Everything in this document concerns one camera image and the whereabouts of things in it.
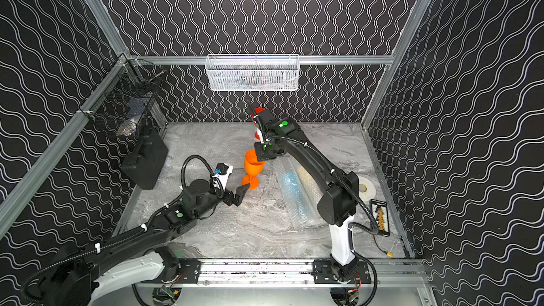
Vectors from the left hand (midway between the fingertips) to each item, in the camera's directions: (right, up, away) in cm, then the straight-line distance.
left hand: (239, 176), depth 77 cm
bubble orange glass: (+6, -19, +11) cm, 23 cm away
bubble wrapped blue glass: (+20, -9, +8) cm, 23 cm away
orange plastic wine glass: (+5, +3, +1) cm, 6 cm away
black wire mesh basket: (-53, +31, +16) cm, 63 cm away
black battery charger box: (+56, -16, +10) cm, 59 cm away
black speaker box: (-39, +3, +7) cm, 40 cm away
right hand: (+8, +7, +6) cm, 13 cm away
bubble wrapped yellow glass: (+28, -7, +11) cm, 31 cm away
